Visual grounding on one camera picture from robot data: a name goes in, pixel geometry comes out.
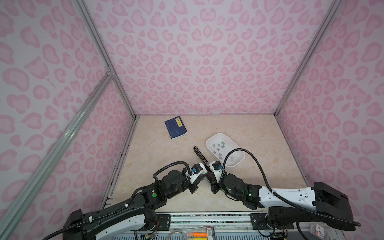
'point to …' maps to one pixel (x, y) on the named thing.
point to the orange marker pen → (198, 234)
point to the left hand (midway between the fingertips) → (205, 169)
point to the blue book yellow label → (176, 127)
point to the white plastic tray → (219, 146)
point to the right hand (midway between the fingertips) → (205, 175)
